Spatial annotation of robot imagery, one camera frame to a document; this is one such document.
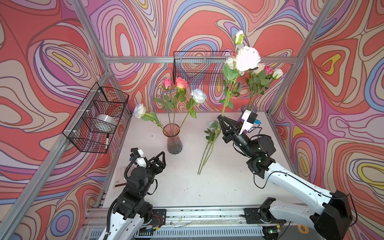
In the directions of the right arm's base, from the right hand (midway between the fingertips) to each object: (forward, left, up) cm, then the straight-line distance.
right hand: (217, 120), depth 60 cm
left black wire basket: (+7, +58, -9) cm, 59 cm away
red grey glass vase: (+13, +23, -23) cm, 35 cm away
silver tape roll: (+10, +54, -9) cm, 55 cm away
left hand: (-4, +25, -20) cm, 32 cm away
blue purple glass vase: (+29, -28, -21) cm, 45 cm away
